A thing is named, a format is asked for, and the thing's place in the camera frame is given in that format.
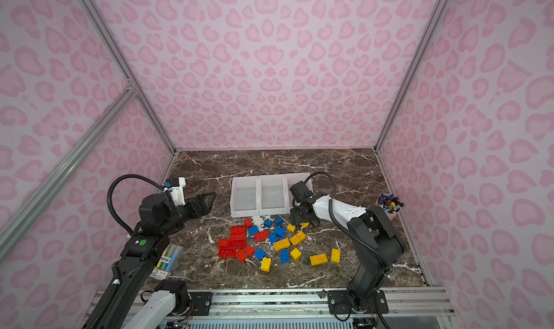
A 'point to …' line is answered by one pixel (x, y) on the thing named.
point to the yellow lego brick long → (318, 259)
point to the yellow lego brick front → (265, 264)
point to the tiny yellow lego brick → (291, 228)
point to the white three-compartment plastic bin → (266, 195)
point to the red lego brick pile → (235, 247)
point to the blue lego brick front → (284, 256)
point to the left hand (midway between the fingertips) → (208, 195)
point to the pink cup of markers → (391, 204)
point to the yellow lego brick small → (296, 254)
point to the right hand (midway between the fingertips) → (302, 216)
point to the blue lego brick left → (260, 253)
